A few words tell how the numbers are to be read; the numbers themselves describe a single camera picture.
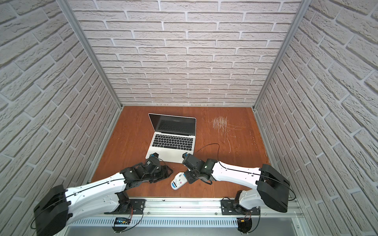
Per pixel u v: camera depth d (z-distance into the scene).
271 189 0.41
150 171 0.64
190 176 0.71
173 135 1.00
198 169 0.61
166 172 0.74
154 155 0.77
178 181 0.80
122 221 0.72
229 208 0.73
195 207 0.75
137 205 0.74
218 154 0.92
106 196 0.51
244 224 0.70
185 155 0.74
